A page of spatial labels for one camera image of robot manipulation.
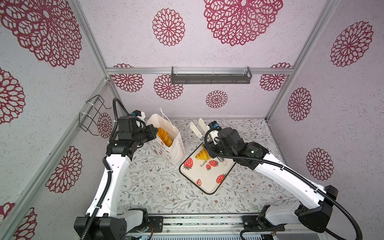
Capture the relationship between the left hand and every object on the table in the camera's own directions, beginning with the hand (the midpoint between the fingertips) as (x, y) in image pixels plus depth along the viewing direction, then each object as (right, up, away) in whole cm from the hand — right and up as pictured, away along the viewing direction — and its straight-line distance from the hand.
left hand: (157, 132), depth 74 cm
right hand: (+24, -4, -4) cm, 25 cm away
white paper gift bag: (+8, -13, +10) cm, 18 cm away
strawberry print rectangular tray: (+27, -26, +16) cm, 40 cm away
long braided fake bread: (0, -2, +18) cm, 18 cm away
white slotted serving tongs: (+23, +3, -3) cm, 23 cm away
